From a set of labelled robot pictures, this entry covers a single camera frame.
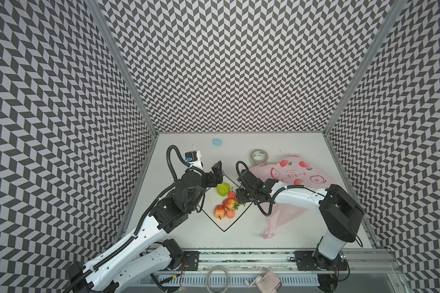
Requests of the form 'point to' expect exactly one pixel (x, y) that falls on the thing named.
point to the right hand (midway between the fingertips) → (242, 199)
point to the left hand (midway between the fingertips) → (213, 164)
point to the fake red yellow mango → (231, 204)
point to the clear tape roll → (258, 157)
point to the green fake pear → (223, 188)
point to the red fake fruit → (219, 211)
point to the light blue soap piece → (217, 141)
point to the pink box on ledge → (269, 283)
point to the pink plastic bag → (291, 170)
